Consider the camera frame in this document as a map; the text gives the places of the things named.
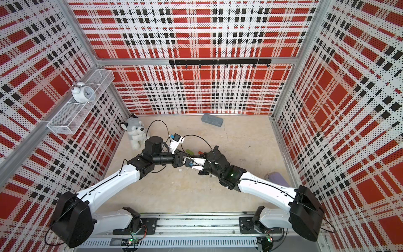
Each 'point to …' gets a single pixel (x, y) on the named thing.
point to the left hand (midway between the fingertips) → (193, 157)
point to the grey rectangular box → (211, 119)
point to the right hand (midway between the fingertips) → (198, 155)
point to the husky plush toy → (136, 130)
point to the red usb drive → (200, 153)
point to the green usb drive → (190, 151)
